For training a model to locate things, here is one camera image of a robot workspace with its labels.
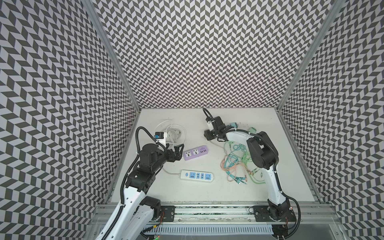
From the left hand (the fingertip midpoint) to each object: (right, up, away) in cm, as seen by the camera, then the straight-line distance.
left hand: (176, 146), depth 74 cm
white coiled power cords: (-5, +3, +25) cm, 26 cm away
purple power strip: (+7, -8, +17) cm, 20 cm away
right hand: (+17, +2, +30) cm, 34 cm away
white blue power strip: (+10, -18, +8) cm, 22 cm away
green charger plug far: (+49, +6, +30) cm, 58 cm away
